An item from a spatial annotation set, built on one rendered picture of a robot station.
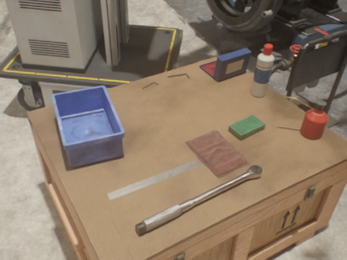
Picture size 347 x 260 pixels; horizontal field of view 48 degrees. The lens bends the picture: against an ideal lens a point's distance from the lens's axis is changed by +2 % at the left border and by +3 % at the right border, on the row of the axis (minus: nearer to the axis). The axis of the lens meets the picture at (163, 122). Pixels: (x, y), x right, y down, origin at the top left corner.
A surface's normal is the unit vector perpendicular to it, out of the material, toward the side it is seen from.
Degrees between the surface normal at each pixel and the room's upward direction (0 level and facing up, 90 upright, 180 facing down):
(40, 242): 0
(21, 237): 0
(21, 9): 90
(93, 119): 0
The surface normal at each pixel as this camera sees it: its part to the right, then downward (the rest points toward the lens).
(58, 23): -0.13, 0.63
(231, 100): 0.02, -0.77
